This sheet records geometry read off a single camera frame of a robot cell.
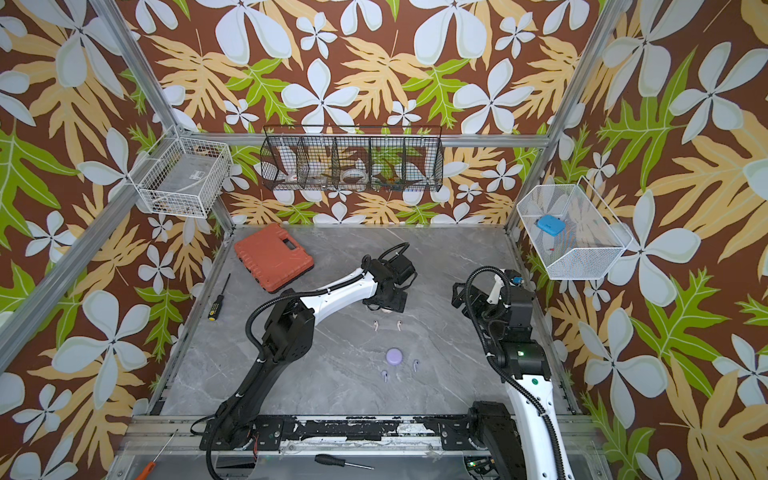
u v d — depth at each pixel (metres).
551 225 0.85
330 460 0.70
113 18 0.69
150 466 0.69
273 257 1.06
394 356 0.86
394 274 0.75
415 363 0.86
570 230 0.84
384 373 0.84
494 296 0.65
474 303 0.65
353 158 0.96
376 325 0.93
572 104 0.84
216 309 0.95
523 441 0.45
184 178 0.86
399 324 0.93
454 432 0.74
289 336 0.58
